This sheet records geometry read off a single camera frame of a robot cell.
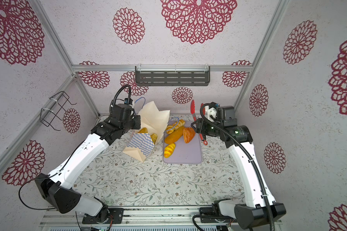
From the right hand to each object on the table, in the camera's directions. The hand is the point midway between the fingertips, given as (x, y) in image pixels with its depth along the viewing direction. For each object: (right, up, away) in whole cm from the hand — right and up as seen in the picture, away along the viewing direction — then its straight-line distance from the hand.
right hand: (195, 123), depth 69 cm
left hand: (-30, +2, +8) cm, 31 cm away
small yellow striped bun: (-13, -17, +26) cm, 34 cm away
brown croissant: (0, -7, +32) cm, 33 cm away
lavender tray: (-2, -19, +29) cm, 35 cm away
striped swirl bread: (-31, -4, +30) cm, 43 cm away
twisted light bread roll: (-4, +1, +41) cm, 41 cm away
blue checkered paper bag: (-25, 0, +34) cm, 42 cm away
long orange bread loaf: (-8, -7, +34) cm, 35 cm away
